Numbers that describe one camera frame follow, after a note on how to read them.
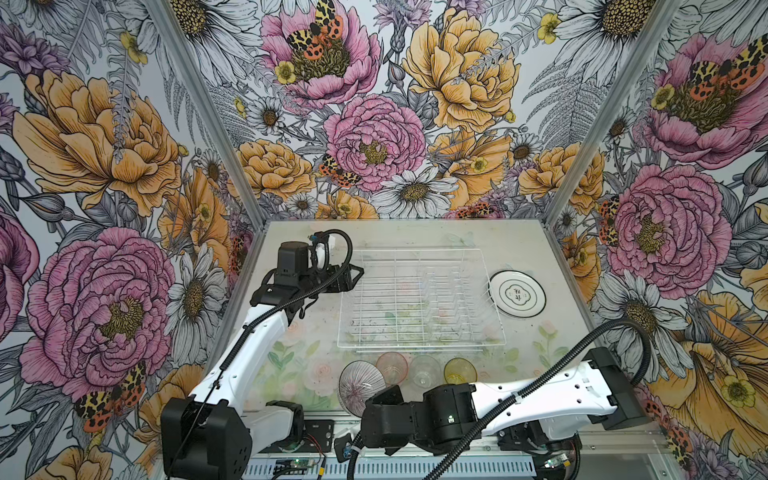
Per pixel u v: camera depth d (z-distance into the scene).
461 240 1.18
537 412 0.41
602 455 1.09
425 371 0.83
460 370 0.78
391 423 0.42
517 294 0.97
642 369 0.47
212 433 0.39
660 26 0.73
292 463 0.71
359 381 0.67
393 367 0.85
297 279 0.61
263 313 0.51
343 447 0.49
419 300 0.97
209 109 0.88
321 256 0.83
